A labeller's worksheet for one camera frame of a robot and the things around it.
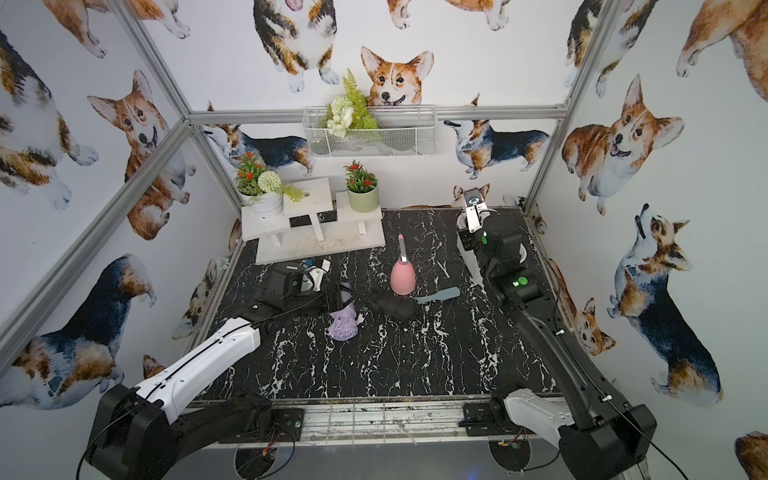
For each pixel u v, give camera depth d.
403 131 0.93
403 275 0.92
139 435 0.39
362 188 0.90
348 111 0.78
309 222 1.03
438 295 0.97
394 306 0.91
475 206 0.56
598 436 0.37
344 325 0.85
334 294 0.72
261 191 0.88
